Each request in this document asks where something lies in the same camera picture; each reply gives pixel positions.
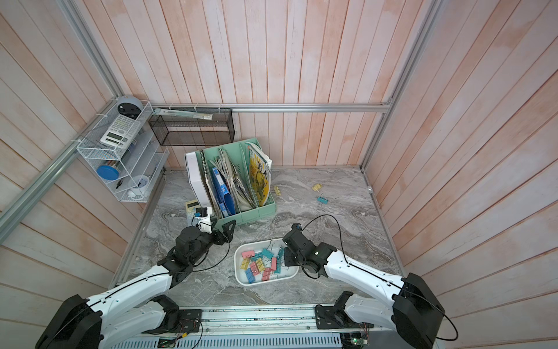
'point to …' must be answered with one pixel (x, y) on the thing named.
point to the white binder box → (195, 182)
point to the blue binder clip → (250, 275)
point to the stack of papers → (240, 194)
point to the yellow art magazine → (260, 171)
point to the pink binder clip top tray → (248, 254)
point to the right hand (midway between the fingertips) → (288, 252)
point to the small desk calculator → (191, 207)
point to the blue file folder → (225, 200)
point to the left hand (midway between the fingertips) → (227, 222)
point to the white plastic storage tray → (261, 262)
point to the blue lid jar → (107, 172)
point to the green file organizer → (239, 154)
